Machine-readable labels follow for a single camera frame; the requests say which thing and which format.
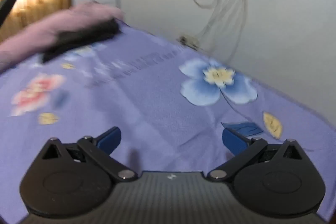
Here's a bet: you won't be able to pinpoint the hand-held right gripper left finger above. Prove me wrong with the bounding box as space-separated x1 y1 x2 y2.
39 126 138 183

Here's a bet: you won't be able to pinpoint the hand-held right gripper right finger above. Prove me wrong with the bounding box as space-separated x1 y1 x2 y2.
207 127 305 183

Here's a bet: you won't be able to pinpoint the purple floral bedsheet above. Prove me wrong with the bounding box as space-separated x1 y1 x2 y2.
0 22 336 224

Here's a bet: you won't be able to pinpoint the black folded cloth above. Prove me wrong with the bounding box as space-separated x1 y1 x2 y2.
42 18 121 63

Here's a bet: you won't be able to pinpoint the white power strip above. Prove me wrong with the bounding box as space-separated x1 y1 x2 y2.
178 34 201 51

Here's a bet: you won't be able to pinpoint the pink quilt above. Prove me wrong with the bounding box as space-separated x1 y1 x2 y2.
0 1 125 75

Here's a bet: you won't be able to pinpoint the hanging white cables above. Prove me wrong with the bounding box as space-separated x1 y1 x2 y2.
178 0 248 63

